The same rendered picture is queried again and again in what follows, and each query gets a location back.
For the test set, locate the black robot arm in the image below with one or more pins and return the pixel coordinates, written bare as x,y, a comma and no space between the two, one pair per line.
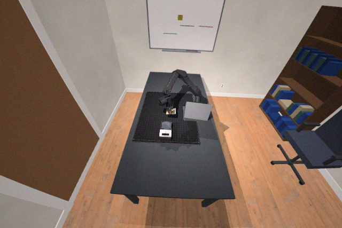
167,98

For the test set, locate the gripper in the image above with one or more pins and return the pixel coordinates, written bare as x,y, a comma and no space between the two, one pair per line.
171,106

